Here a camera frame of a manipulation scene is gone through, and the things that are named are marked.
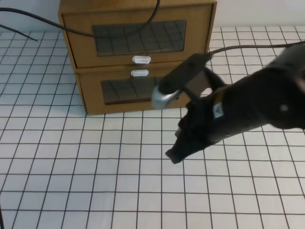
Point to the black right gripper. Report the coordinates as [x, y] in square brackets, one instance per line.
[196, 128]

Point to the white drawer handle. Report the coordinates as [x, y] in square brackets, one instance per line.
[140, 73]
[141, 59]

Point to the brown cardboard drawer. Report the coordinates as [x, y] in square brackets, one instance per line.
[133, 38]

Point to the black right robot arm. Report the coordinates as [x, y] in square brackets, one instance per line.
[274, 95]

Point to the white grid tablecloth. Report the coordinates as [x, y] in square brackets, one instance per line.
[63, 169]

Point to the lower brown cardboard drawer box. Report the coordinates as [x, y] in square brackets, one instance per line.
[112, 89]

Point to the upper brown cardboard box shell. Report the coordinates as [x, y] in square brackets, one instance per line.
[210, 28]

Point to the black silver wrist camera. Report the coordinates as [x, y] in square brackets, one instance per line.
[191, 77]

